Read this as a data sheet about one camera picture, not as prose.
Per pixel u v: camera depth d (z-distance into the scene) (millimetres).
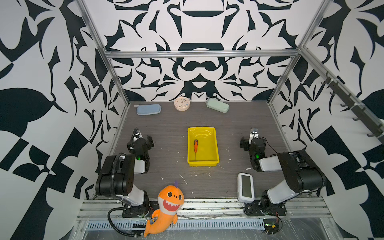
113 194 434
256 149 741
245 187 776
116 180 425
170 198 700
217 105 1156
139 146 714
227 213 741
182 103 1156
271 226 712
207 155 919
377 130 503
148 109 1119
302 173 464
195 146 940
